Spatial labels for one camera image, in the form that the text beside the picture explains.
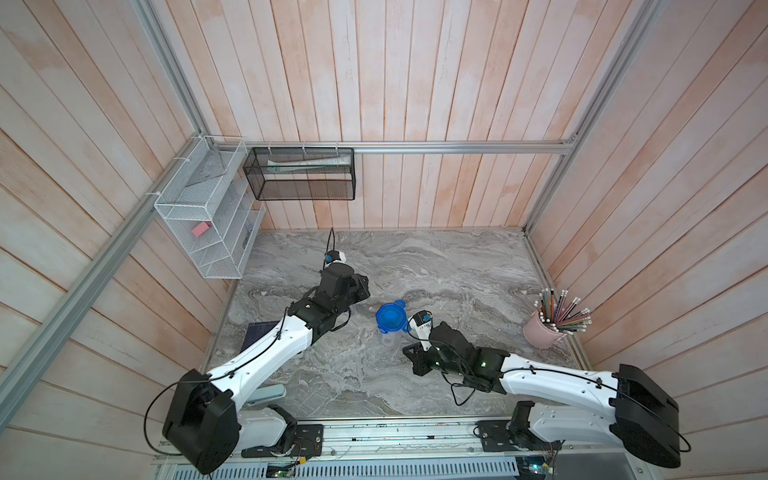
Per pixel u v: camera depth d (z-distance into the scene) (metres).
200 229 0.82
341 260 0.74
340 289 0.62
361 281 0.78
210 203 0.70
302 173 1.04
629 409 0.41
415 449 0.73
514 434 0.65
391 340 0.86
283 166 0.90
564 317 0.84
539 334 0.84
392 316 0.83
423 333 0.71
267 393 0.79
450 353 0.59
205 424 0.39
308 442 0.73
